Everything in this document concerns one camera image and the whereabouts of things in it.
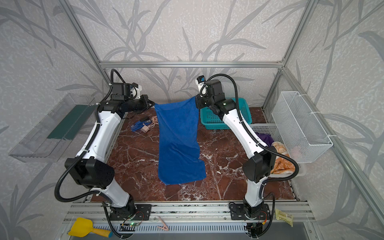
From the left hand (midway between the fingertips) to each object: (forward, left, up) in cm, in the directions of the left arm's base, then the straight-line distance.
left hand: (156, 97), depth 78 cm
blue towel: (-12, -10, -33) cm, 37 cm away
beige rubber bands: (+11, +11, -34) cm, 37 cm away
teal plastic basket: (+13, -31, -34) cm, 47 cm away
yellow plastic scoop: (-54, +32, -34) cm, 72 cm away
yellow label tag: (-51, -67, -31) cm, 89 cm away
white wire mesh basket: (-24, -66, +1) cm, 71 cm away
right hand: (+3, -22, +2) cm, 22 cm away
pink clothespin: (-54, -8, -32) cm, 64 cm away
